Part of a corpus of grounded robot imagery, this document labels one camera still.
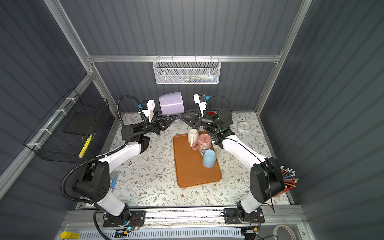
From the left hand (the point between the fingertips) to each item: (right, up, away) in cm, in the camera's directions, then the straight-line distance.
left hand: (177, 119), depth 61 cm
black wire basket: (-57, -6, +11) cm, 58 cm away
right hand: (+1, 0, +1) cm, 1 cm away
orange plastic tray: (+5, -30, +29) cm, 42 cm away
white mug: (+6, -9, +35) cm, 36 cm away
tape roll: (+47, -51, +9) cm, 70 cm away
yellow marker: (-47, -50, +3) cm, 69 cm away
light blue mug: (+15, -21, +23) cm, 35 cm away
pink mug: (+13, -13, +28) cm, 33 cm away
